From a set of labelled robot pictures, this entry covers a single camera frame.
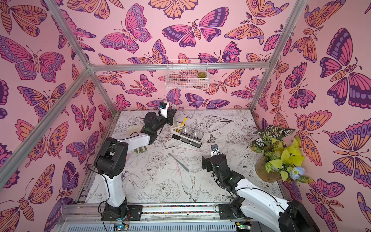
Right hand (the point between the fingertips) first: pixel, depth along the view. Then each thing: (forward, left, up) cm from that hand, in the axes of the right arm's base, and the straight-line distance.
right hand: (211, 155), depth 85 cm
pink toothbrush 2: (-5, +20, -10) cm, 23 cm away
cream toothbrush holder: (+18, +15, -6) cm, 24 cm away
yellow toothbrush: (+22, +18, +2) cm, 28 cm away
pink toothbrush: (+9, +14, -9) cm, 19 cm away
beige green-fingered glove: (+25, +54, -9) cm, 60 cm away
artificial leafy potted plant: (-8, -30, +14) cm, 34 cm away
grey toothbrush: (-1, +20, -10) cm, 22 cm away
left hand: (+24, +20, +14) cm, 34 cm away
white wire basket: (+46, +15, +24) cm, 54 cm away
